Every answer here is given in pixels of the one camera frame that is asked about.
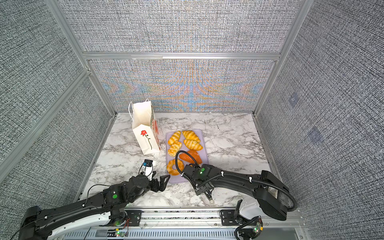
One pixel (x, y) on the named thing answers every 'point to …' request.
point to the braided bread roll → (174, 148)
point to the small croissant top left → (175, 137)
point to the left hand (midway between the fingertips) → (164, 176)
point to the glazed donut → (172, 162)
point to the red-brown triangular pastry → (194, 154)
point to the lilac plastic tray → (183, 147)
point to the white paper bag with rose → (145, 126)
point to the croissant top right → (190, 134)
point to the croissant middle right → (193, 144)
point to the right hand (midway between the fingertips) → (201, 187)
